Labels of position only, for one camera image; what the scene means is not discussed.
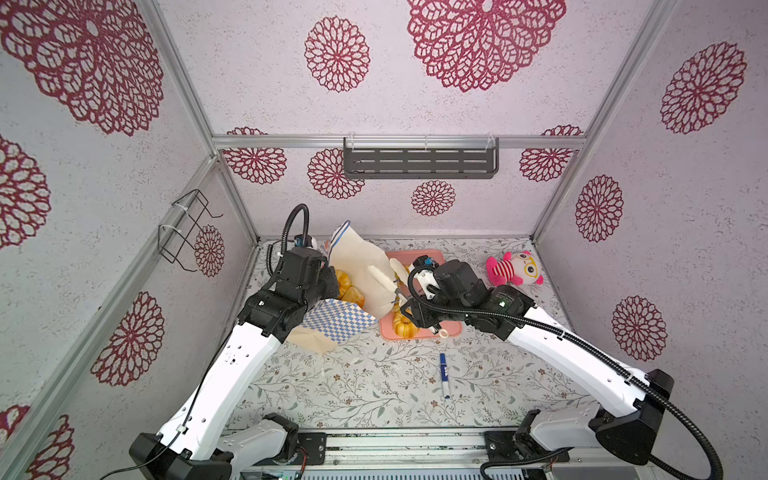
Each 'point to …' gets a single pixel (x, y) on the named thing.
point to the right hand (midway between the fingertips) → (407, 302)
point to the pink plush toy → (516, 269)
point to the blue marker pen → (445, 376)
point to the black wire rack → (175, 240)
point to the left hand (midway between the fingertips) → (328, 279)
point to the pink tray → (387, 330)
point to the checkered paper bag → (327, 323)
